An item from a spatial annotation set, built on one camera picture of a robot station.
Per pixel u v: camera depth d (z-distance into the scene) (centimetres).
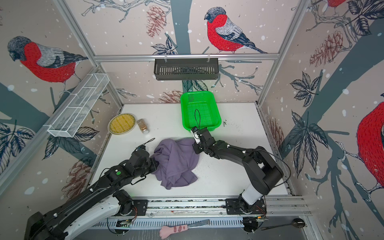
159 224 70
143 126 103
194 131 81
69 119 72
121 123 108
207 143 70
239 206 66
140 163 61
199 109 121
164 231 65
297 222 68
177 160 80
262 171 45
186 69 107
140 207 73
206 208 75
